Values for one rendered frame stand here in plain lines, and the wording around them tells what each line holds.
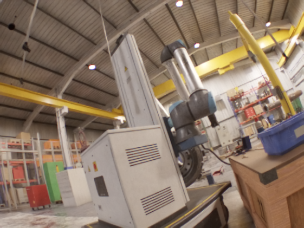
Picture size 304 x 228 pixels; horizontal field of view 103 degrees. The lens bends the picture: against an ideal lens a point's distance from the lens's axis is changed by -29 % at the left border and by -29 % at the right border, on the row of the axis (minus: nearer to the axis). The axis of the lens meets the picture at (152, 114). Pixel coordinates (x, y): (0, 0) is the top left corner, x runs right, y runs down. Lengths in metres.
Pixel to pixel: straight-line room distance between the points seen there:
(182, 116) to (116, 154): 0.56
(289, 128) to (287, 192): 0.26
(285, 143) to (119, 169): 0.72
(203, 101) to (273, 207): 0.77
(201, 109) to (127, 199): 0.72
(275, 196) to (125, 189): 0.60
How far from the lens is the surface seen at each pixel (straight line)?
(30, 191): 6.61
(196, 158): 2.07
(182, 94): 1.47
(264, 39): 15.34
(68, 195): 5.56
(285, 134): 0.77
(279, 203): 0.69
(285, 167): 0.66
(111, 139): 0.78
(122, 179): 0.77
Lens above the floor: 0.63
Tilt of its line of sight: 17 degrees up
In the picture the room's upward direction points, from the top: 18 degrees counter-clockwise
